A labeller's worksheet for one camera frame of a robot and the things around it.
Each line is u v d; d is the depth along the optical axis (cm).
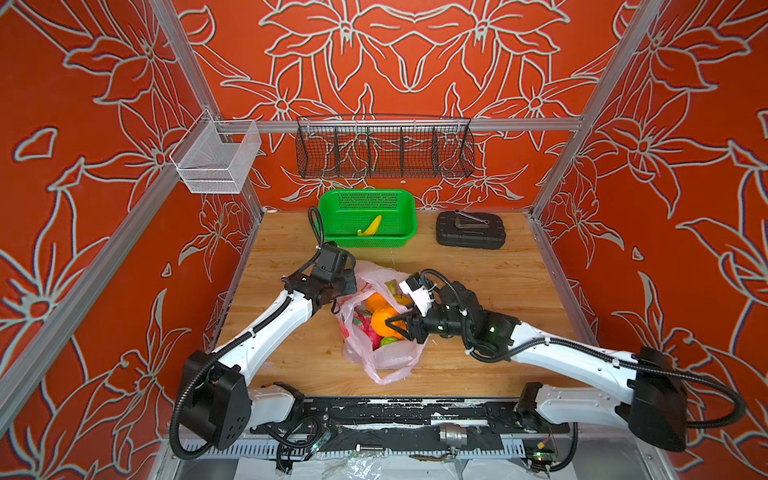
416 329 62
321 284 59
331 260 62
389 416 74
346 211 116
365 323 80
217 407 40
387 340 80
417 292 63
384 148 98
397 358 73
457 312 54
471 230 104
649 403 38
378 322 70
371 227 112
